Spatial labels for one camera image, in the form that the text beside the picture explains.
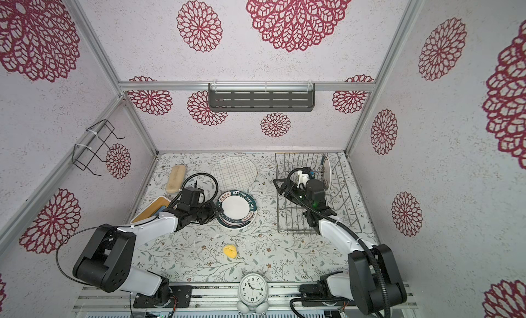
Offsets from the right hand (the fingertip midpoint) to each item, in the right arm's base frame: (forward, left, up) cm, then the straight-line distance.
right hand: (277, 181), depth 82 cm
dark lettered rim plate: (+3, +20, -17) cm, 26 cm away
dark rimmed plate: (+13, -24, -9) cm, 28 cm away
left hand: (-6, +23, -14) cm, 27 cm away
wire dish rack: (+6, -31, -20) cm, 38 cm away
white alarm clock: (-37, +8, -16) cm, 41 cm away
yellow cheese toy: (-22, +19, -18) cm, 34 cm away
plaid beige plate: (+19, +22, -19) cm, 35 cm away
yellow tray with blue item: (-6, +55, -14) cm, 57 cm away
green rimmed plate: (-8, +17, -16) cm, 25 cm away
